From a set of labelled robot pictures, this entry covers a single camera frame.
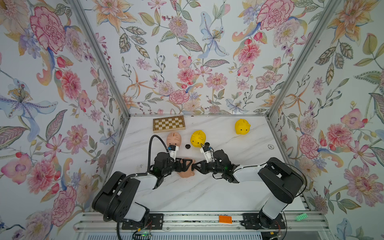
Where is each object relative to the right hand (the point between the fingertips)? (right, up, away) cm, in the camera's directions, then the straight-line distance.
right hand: (193, 164), depth 87 cm
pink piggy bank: (-12, +14, +8) cm, 21 cm away
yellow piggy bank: (+3, +15, +9) cm, 18 cm away
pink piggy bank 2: (-2, -4, -4) cm, 6 cm away
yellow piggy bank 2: (+34, +22, +17) cm, 44 cm away
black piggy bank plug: (-4, +9, +16) cm, 19 cm away
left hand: (-3, +2, 0) cm, 3 cm away
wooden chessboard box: (-18, +24, +26) cm, 40 cm away
